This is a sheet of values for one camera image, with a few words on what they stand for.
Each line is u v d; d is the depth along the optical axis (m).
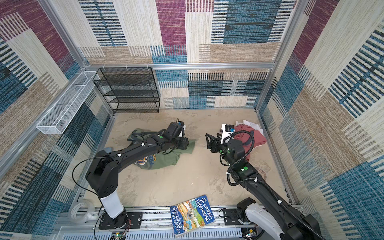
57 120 0.70
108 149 0.99
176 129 0.69
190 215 0.73
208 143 0.70
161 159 0.91
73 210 0.79
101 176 0.46
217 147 0.67
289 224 0.40
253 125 1.03
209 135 0.72
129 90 1.09
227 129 0.64
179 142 0.76
